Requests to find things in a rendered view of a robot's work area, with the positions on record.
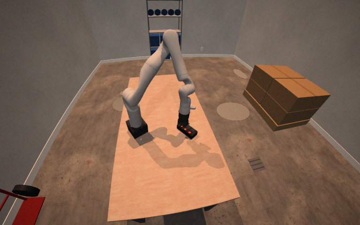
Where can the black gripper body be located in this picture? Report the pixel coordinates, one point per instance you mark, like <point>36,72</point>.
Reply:
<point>184,115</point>

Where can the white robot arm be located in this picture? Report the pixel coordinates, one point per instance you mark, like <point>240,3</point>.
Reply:
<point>170,45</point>

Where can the black power strip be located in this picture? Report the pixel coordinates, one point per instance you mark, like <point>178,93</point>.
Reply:
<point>191,132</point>

